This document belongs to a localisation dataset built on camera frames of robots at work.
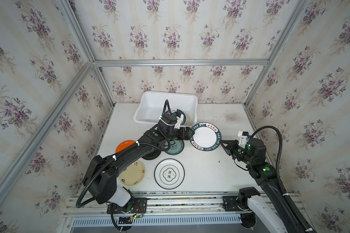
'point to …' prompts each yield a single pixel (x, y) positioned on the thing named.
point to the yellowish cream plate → (133, 174)
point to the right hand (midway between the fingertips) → (224, 140)
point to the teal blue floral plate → (175, 149)
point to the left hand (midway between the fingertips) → (190, 132)
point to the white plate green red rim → (183, 117)
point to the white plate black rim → (169, 174)
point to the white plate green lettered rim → (206, 137)
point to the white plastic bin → (151, 106)
